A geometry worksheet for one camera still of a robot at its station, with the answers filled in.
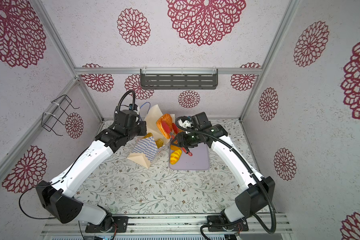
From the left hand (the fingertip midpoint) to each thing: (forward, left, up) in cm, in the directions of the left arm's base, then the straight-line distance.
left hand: (143, 126), depth 78 cm
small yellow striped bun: (-4, -16, -25) cm, 30 cm away
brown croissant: (+5, -13, 0) cm, 14 cm away
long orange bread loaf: (+3, -16, -25) cm, 29 cm away
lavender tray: (-5, -32, -29) cm, 43 cm away
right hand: (-9, -17, -1) cm, 19 cm away
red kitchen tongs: (-1, -16, -3) cm, 16 cm away
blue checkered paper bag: (-7, -1, -13) cm, 14 cm away
